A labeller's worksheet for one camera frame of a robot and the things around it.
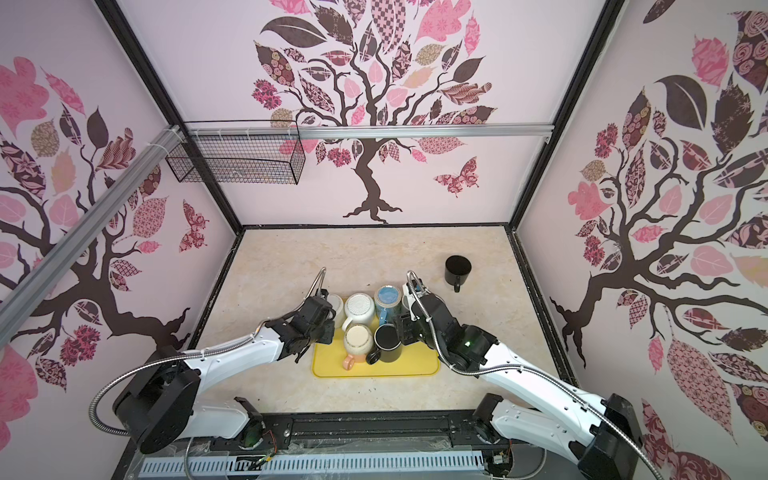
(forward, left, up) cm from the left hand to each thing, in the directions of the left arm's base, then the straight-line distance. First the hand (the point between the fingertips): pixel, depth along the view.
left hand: (327, 328), depth 89 cm
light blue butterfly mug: (+5, -18, +8) cm, 21 cm away
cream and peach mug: (-7, -10, +6) cm, 14 cm away
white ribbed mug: (+4, -10, +5) cm, 12 cm away
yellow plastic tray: (-8, -27, -3) cm, 28 cm away
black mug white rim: (-7, -18, +6) cm, 21 cm away
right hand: (-3, -21, +15) cm, 26 cm away
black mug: (+17, -41, +7) cm, 45 cm away
